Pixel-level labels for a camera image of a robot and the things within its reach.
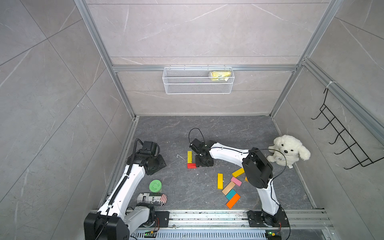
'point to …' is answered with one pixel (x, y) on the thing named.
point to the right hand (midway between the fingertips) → (201, 164)
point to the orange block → (231, 203)
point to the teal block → (231, 194)
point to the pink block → (236, 181)
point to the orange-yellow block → (246, 179)
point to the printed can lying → (155, 199)
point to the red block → (191, 165)
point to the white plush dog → (287, 150)
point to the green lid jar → (155, 186)
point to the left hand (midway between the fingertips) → (162, 162)
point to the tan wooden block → (228, 188)
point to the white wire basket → (198, 80)
